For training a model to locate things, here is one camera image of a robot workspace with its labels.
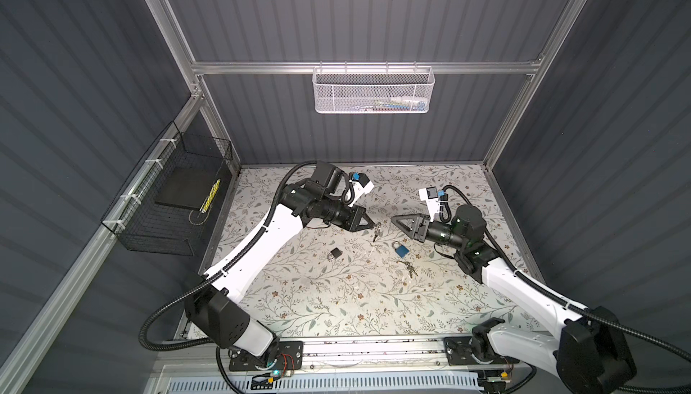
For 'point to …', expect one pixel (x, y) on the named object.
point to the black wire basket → (166, 205)
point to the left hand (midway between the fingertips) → (373, 225)
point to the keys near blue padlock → (409, 267)
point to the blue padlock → (399, 249)
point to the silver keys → (378, 231)
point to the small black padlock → (335, 254)
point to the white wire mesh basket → (372, 90)
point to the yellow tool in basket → (205, 205)
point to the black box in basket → (187, 187)
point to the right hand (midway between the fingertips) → (396, 224)
